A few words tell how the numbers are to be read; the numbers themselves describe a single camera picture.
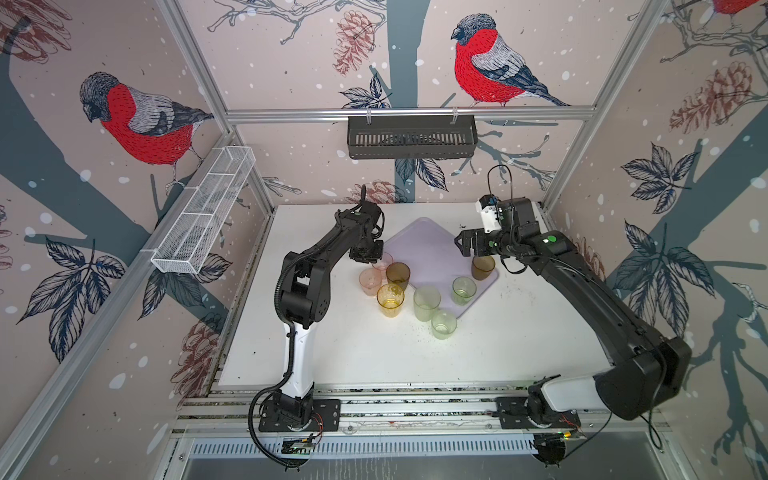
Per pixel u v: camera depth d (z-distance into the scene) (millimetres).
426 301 930
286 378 611
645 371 383
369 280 957
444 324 886
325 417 728
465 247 704
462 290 949
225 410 761
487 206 687
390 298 916
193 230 742
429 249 1029
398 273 907
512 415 728
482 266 953
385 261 992
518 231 580
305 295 552
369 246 839
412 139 1045
